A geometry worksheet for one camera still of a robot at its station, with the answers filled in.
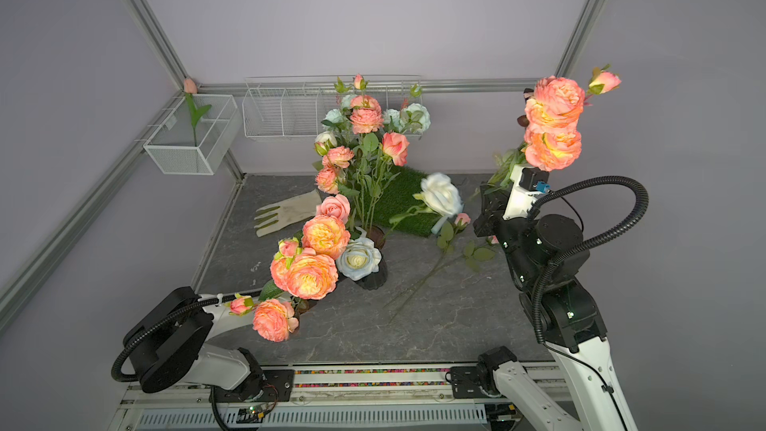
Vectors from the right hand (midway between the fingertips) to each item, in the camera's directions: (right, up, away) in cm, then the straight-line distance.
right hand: (486, 183), depth 56 cm
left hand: (-24, -18, +27) cm, 40 cm away
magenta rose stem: (-1, -16, +42) cm, 45 cm away
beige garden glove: (-56, -7, +52) cm, 77 cm away
